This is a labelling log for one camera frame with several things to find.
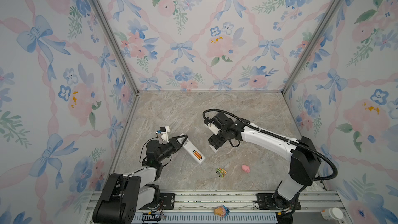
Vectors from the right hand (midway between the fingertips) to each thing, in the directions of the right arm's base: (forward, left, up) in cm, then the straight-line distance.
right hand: (215, 136), depth 84 cm
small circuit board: (-35, +32, -14) cm, 50 cm away
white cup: (-34, -48, -5) cm, 59 cm away
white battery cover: (-9, +1, +5) cm, 11 cm away
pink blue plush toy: (-33, -2, -8) cm, 34 cm away
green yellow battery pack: (-16, -3, -8) cm, 19 cm away
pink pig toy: (-14, -16, -10) cm, 23 cm away
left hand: (-3, +14, +4) cm, 15 cm away
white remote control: (-9, +12, +1) cm, 15 cm away
